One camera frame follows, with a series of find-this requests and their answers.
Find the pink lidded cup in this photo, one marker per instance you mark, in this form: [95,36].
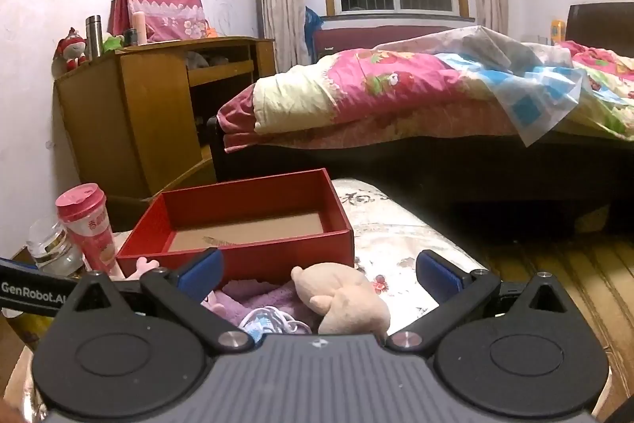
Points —
[94,234]

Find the dark wooden headboard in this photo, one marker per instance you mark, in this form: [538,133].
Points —
[602,21]

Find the green plush toy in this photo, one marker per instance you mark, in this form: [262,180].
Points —
[113,44]

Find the red cardboard box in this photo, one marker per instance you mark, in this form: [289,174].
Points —
[297,250]

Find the pink cloth covered box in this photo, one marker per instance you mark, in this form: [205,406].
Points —
[163,11]

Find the grey cloth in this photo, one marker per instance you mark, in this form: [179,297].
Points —
[198,60]

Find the blue checked sheet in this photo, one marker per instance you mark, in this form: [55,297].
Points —
[520,71]

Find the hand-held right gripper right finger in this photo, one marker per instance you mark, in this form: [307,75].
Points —
[437,277]

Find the purple towel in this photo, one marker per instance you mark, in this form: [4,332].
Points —
[257,294]

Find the yellow box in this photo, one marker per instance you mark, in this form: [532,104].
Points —
[557,31]

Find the pink pig plush toy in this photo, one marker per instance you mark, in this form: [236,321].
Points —
[143,265]

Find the white floral cloth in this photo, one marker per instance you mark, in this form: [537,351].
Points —
[406,229]

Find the clear glass jar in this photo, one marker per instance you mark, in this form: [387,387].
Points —
[49,249]

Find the pink candle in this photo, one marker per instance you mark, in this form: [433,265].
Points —
[139,29]

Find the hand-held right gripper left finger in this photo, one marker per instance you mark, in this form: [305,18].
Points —
[202,273]

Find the bed with pink quilt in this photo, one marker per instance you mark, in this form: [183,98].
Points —
[356,86]

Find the dark cup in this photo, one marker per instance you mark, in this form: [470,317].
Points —
[130,37]

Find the steel thermos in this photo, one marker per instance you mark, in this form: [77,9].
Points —
[94,36]

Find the blue bag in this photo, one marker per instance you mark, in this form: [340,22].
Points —
[313,31]

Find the maroon bench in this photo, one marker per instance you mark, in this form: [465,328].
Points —
[376,37]

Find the beige plush toy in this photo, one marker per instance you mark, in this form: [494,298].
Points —
[346,299]

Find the red plush doll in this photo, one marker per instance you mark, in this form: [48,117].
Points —
[72,49]

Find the wooden cabinet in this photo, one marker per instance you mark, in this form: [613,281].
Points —
[109,106]

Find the blue face mask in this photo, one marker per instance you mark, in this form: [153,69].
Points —
[262,321]

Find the dark bed frame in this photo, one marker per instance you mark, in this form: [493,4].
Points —
[396,170]

